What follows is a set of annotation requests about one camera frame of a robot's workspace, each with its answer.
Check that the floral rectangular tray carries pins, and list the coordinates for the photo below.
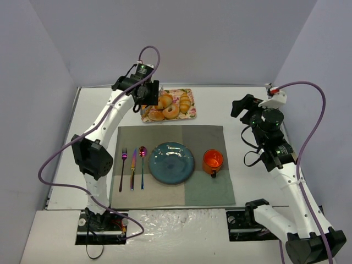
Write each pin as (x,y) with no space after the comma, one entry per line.
(176,94)

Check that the iridescent knife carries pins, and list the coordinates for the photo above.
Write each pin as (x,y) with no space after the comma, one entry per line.
(133,165)

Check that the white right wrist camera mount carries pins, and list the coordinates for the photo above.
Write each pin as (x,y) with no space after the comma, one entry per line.
(276,98)

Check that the grey patchwork placemat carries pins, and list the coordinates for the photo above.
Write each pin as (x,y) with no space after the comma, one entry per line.
(200,190)

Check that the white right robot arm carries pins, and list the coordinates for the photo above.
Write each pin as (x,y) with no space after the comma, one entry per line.
(309,238)

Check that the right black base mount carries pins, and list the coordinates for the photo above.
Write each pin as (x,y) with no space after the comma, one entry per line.
(241,230)

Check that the blue ceramic plate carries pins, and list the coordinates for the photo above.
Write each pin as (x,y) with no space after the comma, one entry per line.
(171,163)

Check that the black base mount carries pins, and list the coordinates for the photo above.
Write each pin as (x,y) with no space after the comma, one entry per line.
(111,232)
(241,230)

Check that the glazed bagel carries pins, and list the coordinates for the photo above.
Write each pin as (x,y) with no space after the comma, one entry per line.
(172,111)

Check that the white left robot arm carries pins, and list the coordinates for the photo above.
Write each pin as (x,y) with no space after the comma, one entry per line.
(90,153)

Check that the round bun front left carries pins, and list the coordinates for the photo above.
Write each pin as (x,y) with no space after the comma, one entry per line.
(156,116)

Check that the iridescent fork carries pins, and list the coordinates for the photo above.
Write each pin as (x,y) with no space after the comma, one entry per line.
(124,157)

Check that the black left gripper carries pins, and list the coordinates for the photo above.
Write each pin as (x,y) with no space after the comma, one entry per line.
(153,92)

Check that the orange mug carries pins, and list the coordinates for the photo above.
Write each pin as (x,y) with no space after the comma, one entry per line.
(212,162)

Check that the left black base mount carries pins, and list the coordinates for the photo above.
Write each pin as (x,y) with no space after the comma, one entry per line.
(111,232)

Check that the left striped croissant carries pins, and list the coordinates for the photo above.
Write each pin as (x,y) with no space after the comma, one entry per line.
(145,110)

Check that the right striped croissant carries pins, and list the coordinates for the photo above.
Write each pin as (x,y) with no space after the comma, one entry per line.
(184,103)

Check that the iridescent spoon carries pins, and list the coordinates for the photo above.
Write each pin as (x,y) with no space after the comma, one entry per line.
(142,154)

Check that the striped croissant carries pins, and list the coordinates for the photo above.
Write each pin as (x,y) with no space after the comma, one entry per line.
(184,103)
(145,110)

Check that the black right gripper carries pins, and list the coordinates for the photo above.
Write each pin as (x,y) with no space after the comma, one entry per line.
(245,107)

